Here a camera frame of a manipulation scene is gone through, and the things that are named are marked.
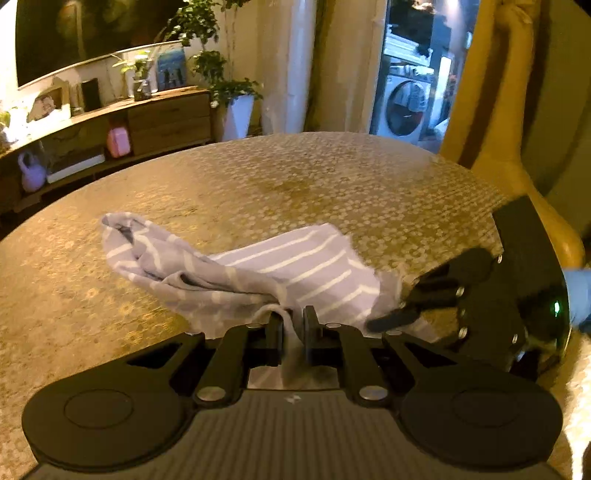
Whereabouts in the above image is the long wooden sideboard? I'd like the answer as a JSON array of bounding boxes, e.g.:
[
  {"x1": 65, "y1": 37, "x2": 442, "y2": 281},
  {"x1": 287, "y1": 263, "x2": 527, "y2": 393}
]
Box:
[{"x1": 1, "y1": 86, "x2": 212, "y2": 213}]

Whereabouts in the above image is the pink container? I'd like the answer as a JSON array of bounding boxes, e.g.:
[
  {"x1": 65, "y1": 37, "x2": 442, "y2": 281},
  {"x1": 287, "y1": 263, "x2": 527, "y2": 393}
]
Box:
[{"x1": 106, "y1": 126, "x2": 131, "y2": 158}]

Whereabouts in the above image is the black speaker box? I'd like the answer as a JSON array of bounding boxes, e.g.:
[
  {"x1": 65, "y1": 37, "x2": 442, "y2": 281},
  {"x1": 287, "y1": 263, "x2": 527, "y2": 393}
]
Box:
[{"x1": 80, "y1": 78, "x2": 102, "y2": 112}]

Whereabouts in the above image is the white flat box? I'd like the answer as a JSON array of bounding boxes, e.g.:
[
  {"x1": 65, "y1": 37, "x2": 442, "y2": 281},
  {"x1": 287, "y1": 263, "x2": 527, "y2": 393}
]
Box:
[{"x1": 46, "y1": 154, "x2": 105, "y2": 184}]

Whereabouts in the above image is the framed photo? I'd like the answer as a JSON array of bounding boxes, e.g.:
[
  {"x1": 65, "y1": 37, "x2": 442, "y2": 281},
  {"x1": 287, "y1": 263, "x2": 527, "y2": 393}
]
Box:
[{"x1": 26, "y1": 82, "x2": 71, "y2": 123}]

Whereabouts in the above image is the purple kettlebell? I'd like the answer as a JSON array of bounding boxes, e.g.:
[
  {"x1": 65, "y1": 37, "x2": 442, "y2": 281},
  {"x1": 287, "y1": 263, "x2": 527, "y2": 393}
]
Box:
[{"x1": 18, "y1": 151, "x2": 47, "y2": 193}]

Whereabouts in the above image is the washing machine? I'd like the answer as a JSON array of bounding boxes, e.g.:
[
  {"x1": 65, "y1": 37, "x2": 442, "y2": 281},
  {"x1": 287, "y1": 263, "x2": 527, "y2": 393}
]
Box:
[{"x1": 372, "y1": 74, "x2": 430, "y2": 144}]

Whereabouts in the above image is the lavender white striped shirt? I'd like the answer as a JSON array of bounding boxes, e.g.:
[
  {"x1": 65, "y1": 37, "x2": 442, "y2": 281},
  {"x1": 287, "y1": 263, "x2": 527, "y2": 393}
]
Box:
[{"x1": 100, "y1": 211, "x2": 440, "y2": 391}]

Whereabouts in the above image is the blue picture card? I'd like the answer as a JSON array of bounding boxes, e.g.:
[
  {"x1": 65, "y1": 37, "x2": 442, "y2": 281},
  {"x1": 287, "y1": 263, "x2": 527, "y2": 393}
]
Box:
[{"x1": 156, "y1": 48, "x2": 187, "y2": 91}]

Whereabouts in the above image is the lace tablecloth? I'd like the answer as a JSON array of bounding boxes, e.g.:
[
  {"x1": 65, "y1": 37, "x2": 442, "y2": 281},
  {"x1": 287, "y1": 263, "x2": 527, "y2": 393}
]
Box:
[{"x1": 0, "y1": 131, "x2": 591, "y2": 480}]

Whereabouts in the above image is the small glass plant vase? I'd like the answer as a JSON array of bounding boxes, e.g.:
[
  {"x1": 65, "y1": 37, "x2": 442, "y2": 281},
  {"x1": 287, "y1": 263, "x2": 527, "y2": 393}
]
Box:
[{"x1": 113, "y1": 50, "x2": 153, "y2": 101}]

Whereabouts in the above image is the potted plant white pot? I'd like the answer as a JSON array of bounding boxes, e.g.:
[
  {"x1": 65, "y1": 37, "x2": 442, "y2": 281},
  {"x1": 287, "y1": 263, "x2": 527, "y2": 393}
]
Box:
[{"x1": 164, "y1": 0, "x2": 263, "y2": 141}]

